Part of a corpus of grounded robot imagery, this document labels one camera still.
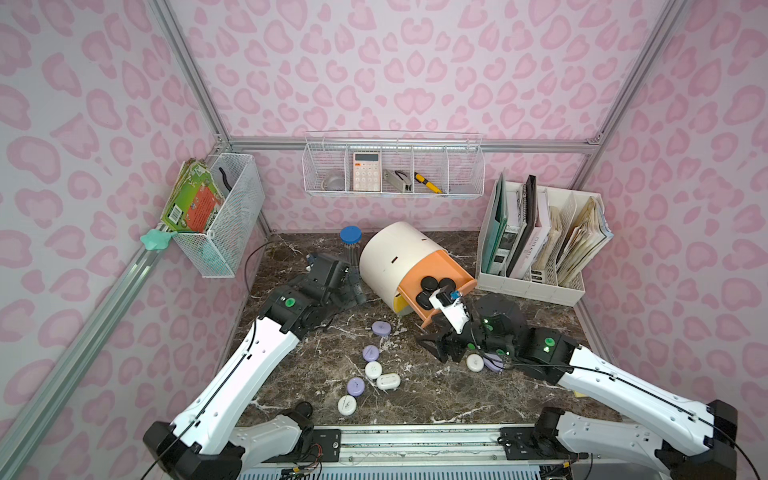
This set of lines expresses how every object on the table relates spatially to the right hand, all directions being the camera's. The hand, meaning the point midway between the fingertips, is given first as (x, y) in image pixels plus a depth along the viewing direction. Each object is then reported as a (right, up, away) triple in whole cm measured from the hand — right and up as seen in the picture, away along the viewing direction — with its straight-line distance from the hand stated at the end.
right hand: (425, 330), depth 67 cm
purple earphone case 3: (-17, -18, +13) cm, 29 cm away
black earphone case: (+3, +9, +15) cm, 18 cm away
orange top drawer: (+7, +14, +21) cm, 26 cm away
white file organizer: (+35, +21, +21) cm, 46 cm away
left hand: (-19, +9, +6) cm, 21 cm away
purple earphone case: (-11, -6, +25) cm, 28 cm away
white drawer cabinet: (-9, +18, +21) cm, 29 cm away
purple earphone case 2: (-14, -11, +20) cm, 27 cm away
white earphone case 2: (-9, -17, +15) cm, 24 cm away
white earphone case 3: (-19, -22, +11) cm, 31 cm away
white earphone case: (-13, -15, +17) cm, 26 cm away
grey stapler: (-6, +42, +30) cm, 52 cm away
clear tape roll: (-27, +40, +28) cm, 56 cm away
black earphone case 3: (-31, -23, +12) cm, 40 cm away
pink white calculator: (-16, +44, +28) cm, 54 cm away
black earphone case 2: (+8, +9, +15) cm, 19 cm away
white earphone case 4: (+17, -14, +20) cm, 30 cm away
